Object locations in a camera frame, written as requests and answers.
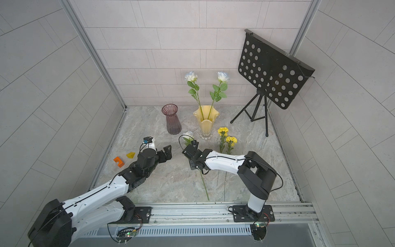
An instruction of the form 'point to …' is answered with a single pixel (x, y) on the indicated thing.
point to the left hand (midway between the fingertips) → (168, 146)
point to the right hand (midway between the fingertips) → (195, 162)
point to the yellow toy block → (130, 155)
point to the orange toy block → (120, 162)
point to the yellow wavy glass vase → (206, 115)
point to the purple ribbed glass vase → (174, 125)
